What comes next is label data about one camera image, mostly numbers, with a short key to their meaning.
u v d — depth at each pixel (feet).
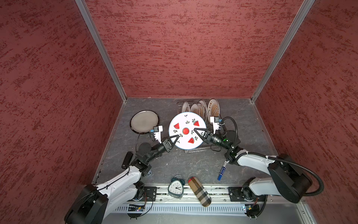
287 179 1.42
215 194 2.49
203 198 2.32
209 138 2.21
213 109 3.28
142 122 3.39
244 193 2.14
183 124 2.38
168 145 2.22
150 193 2.44
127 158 2.78
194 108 3.28
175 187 2.38
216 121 2.28
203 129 2.37
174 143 2.33
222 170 2.67
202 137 2.30
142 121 3.40
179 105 3.47
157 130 2.26
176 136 2.38
